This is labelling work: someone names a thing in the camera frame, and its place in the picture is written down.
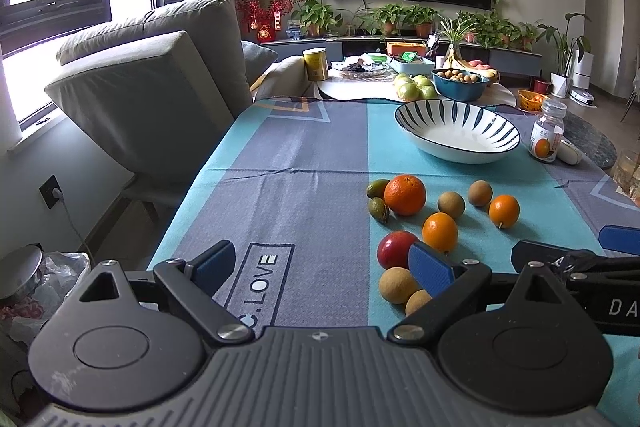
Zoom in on teal bowl of longans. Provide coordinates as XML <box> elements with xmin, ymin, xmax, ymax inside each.
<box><xmin>432</xmin><ymin>69</ymin><xmax>490</xmax><ymax>102</ymax></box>

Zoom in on tan round fruit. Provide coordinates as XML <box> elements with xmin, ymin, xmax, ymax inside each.
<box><xmin>378</xmin><ymin>267</ymin><xmax>420</xmax><ymax>305</ymax></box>

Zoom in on wall socket with plug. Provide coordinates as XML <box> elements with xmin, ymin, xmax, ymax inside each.
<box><xmin>39</xmin><ymin>174</ymin><xmax>64</xmax><ymax>209</ymax></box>

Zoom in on red apple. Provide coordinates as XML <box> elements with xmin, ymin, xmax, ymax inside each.
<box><xmin>376</xmin><ymin>230</ymin><xmax>418</xmax><ymax>270</ymax></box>

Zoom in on brown round fruit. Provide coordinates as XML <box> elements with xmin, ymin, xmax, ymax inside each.
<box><xmin>468</xmin><ymin>180</ymin><xmax>492</xmax><ymax>208</ymax></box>

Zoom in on grey cushion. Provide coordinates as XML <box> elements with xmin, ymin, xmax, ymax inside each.
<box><xmin>241</xmin><ymin>40</ymin><xmax>278</xmax><ymax>86</ymax></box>

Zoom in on banana bunch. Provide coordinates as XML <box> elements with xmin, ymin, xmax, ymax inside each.
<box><xmin>442</xmin><ymin>43</ymin><xmax>499</xmax><ymax>81</ymax></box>

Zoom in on red flower decoration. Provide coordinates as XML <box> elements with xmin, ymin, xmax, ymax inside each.
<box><xmin>235</xmin><ymin>0</ymin><xmax>304</xmax><ymax>43</ymax></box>

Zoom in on tan small fruit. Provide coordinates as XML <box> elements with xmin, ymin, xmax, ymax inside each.
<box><xmin>405</xmin><ymin>289</ymin><xmax>432</xmax><ymax>317</ymax></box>

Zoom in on orange box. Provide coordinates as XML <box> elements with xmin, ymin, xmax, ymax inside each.
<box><xmin>386</xmin><ymin>41</ymin><xmax>426</xmax><ymax>56</ymax></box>

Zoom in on potted green plant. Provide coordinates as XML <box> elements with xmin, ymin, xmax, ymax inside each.
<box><xmin>292</xmin><ymin>0</ymin><xmax>343</xmax><ymax>38</ymax></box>

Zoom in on white round gadget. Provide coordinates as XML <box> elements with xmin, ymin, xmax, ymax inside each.
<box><xmin>556</xmin><ymin>140</ymin><xmax>582</xmax><ymax>166</ymax></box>

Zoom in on spider plant in vase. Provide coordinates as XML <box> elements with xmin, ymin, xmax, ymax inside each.
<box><xmin>438</xmin><ymin>16</ymin><xmax>475</xmax><ymax>58</ymax></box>

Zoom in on orange basket of tangerines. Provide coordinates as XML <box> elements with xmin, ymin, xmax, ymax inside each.
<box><xmin>518</xmin><ymin>90</ymin><xmax>548</xmax><ymax>112</ymax></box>

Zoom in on tv cabinet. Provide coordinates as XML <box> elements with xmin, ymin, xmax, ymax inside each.
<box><xmin>262</xmin><ymin>36</ymin><xmax>542</xmax><ymax>77</ymax></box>

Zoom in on tall plant in white pot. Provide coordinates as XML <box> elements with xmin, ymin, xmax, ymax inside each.
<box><xmin>536</xmin><ymin>12</ymin><xmax>591</xmax><ymax>98</ymax></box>

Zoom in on large orange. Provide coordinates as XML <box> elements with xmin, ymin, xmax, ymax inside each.
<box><xmin>383</xmin><ymin>174</ymin><xmax>427</xmax><ymax>217</ymax></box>

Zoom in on green pears on tray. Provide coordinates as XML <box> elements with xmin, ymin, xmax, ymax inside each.
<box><xmin>393</xmin><ymin>74</ymin><xmax>438</xmax><ymax>102</ymax></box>

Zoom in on light blue snack tray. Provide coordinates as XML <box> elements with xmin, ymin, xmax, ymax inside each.
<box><xmin>390</xmin><ymin>56</ymin><xmax>435</xmax><ymax>76</ymax></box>

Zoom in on blue grey tablecloth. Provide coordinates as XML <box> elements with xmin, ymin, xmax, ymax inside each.
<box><xmin>154</xmin><ymin>100</ymin><xmax>639</xmax><ymax>329</ymax></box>

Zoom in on grey sofa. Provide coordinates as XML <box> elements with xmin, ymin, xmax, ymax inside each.
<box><xmin>44</xmin><ymin>0</ymin><xmax>314</xmax><ymax>207</ymax></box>

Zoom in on small orange with stem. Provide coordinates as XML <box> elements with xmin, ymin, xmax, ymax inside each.
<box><xmin>488</xmin><ymin>195</ymin><xmax>520</xmax><ymax>230</ymax></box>

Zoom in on yellow tin can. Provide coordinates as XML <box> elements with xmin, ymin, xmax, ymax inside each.
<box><xmin>303</xmin><ymin>48</ymin><xmax>329</xmax><ymax>82</ymax></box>

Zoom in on glass plate with snacks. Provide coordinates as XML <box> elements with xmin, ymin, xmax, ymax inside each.
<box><xmin>329</xmin><ymin>57</ymin><xmax>390</xmax><ymax>80</ymax></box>

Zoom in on dark marble round table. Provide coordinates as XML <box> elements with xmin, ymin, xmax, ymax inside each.
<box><xmin>564</xmin><ymin>112</ymin><xmax>617</xmax><ymax>171</ymax></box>

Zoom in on blue striped white bowl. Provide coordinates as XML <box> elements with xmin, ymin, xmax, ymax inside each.
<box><xmin>394</xmin><ymin>98</ymin><xmax>521</xmax><ymax>165</ymax></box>

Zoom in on green olive fruit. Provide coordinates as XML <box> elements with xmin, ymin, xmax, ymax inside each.
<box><xmin>368</xmin><ymin>197</ymin><xmax>390</xmax><ymax>225</ymax></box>
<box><xmin>366</xmin><ymin>179</ymin><xmax>390</xmax><ymax>198</ymax></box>

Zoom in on round white coffee table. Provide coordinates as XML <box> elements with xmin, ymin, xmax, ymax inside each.
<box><xmin>317</xmin><ymin>69</ymin><xmax>518</xmax><ymax>107</ymax></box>

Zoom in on clear snack jar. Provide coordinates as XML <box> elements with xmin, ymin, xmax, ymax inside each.
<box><xmin>529</xmin><ymin>98</ymin><xmax>567</xmax><ymax>162</ymax></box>

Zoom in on brown kiwi fruit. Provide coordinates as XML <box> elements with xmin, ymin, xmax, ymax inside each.
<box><xmin>437</xmin><ymin>191</ymin><xmax>465</xmax><ymax>220</ymax></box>

